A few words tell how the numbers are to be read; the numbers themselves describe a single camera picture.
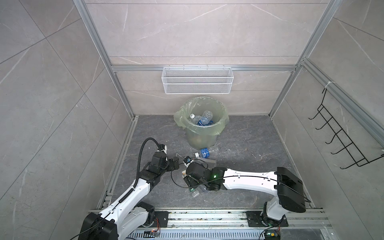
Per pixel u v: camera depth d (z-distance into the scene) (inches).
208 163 35.5
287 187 16.5
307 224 29.4
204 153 36.4
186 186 27.5
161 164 25.5
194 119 40.5
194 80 39.6
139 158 23.2
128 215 22.3
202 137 34.6
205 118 34.6
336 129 27.5
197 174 22.5
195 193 30.8
